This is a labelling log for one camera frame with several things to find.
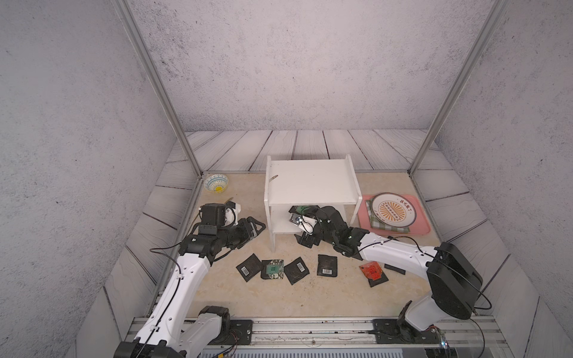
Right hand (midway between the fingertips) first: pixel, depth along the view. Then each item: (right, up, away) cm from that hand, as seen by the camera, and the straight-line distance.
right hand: (303, 220), depth 83 cm
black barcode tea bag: (+20, -7, -30) cm, 37 cm away
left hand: (-14, -2, -8) cm, 16 cm away
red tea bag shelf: (+27, -19, +3) cm, 33 cm away
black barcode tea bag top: (-3, -20, +4) cm, 20 cm away
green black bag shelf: (+2, +4, +1) cm, 4 cm away
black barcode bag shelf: (-21, -19, +5) cm, 28 cm away
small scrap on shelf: (-10, +16, -9) cm, 21 cm away
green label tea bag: (-12, -19, +3) cm, 23 cm away
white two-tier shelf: (+1, +14, -11) cm, 18 cm away
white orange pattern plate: (+43, +2, +21) cm, 48 cm away
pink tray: (+52, -5, +16) cm, 54 cm away
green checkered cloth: (+33, -4, +15) cm, 36 cm away
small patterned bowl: (-43, +15, +31) cm, 55 cm away
